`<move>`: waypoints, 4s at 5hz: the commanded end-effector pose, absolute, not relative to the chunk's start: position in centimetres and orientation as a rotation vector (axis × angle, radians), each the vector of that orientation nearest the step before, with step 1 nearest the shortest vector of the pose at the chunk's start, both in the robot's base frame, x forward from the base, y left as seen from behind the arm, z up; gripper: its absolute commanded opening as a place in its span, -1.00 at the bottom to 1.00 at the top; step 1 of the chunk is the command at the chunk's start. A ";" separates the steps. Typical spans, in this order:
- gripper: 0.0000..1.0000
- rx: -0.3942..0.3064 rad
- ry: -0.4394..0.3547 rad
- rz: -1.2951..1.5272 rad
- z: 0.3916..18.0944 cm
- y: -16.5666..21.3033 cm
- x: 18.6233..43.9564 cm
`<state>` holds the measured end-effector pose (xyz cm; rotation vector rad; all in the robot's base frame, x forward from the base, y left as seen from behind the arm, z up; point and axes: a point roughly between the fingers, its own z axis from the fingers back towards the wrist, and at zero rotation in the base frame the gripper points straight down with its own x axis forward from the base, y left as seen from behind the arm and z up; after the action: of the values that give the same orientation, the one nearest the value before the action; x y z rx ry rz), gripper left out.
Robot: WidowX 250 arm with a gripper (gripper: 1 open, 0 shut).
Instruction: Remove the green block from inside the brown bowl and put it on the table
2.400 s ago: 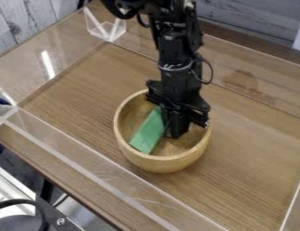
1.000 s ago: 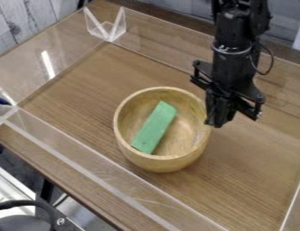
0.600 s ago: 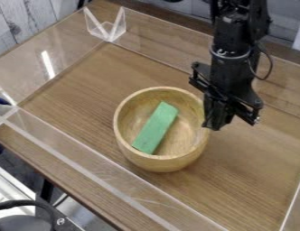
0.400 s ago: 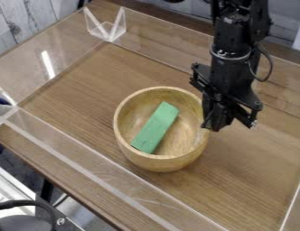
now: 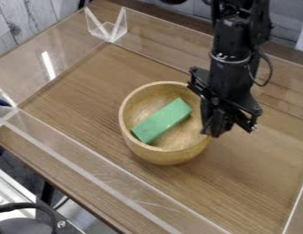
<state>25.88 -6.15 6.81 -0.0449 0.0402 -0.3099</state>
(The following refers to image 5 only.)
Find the black metal table leg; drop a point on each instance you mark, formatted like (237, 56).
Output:
(48, 193)

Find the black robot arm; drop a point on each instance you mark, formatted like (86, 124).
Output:
(242, 26)

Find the blue object at left edge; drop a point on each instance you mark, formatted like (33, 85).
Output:
(4, 103)

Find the brown wooden bowl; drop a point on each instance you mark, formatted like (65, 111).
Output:
(182, 143)

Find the clear acrylic tray enclosure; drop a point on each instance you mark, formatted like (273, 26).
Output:
(66, 80)

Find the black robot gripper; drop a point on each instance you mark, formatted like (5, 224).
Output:
(227, 103)

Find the green rectangular block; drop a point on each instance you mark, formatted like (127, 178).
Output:
(162, 121)

